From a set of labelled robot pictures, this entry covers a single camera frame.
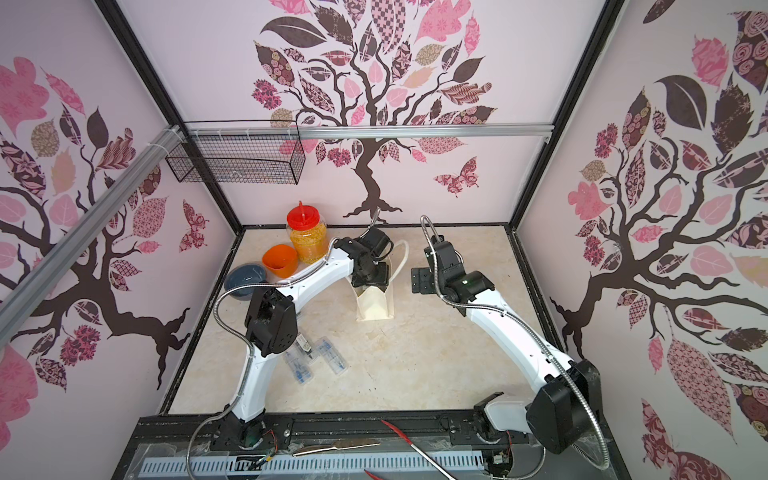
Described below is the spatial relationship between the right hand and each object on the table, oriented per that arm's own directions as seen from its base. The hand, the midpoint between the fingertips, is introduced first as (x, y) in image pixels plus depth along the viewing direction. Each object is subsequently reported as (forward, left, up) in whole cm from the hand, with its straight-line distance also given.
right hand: (430, 271), depth 81 cm
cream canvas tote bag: (-1, +17, -15) cm, 22 cm away
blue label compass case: (-20, +37, -19) cm, 46 cm away
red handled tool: (-39, +7, -17) cm, 43 cm away
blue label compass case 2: (-16, +29, -18) cm, 38 cm away
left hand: (+4, +16, -12) cm, 20 cm away
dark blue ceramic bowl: (+12, +62, -15) cm, 65 cm away
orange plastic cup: (+21, +53, -19) cm, 60 cm away
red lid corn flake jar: (+21, +39, -5) cm, 44 cm away
